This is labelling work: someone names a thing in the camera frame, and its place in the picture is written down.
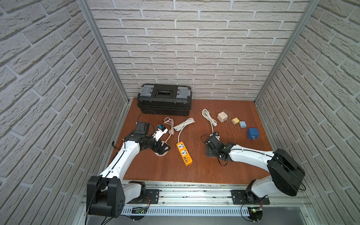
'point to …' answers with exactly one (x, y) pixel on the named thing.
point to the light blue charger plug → (243, 124)
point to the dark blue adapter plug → (253, 133)
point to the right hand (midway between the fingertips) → (213, 149)
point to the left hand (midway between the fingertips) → (165, 142)
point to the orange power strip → (185, 153)
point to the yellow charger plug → (235, 121)
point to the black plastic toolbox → (164, 99)
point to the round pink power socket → (165, 153)
